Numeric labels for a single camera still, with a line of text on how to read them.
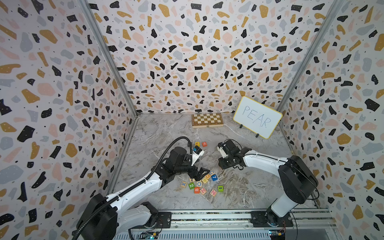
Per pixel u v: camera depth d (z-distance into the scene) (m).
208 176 0.88
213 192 0.82
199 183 0.85
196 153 0.69
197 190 0.83
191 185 0.84
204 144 1.03
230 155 0.73
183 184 0.85
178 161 0.61
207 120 1.14
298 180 0.46
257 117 1.04
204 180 0.86
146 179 0.51
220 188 0.83
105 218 0.39
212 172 0.90
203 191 0.83
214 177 0.88
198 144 1.02
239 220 0.75
